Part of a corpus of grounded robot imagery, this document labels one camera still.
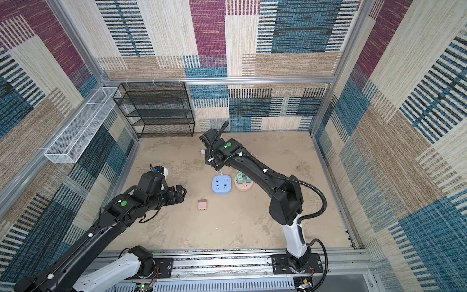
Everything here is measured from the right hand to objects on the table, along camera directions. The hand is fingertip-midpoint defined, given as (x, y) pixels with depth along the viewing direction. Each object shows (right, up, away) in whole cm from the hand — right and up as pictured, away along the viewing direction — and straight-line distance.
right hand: (214, 159), depth 84 cm
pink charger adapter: (-7, -22, +6) cm, 24 cm away
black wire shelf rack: (-37, +29, +27) cm, 54 cm away
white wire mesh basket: (-54, +7, -12) cm, 56 cm away
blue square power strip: (+2, -13, +10) cm, 17 cm away
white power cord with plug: (0, -7, +16) cm, 18 cm away
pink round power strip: (+14, -14, +10) cm, 22 cm away
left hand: (-14, -12, -8) cm, 20 cm away
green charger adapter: (+12, -10, +8) cm, 17 cm away
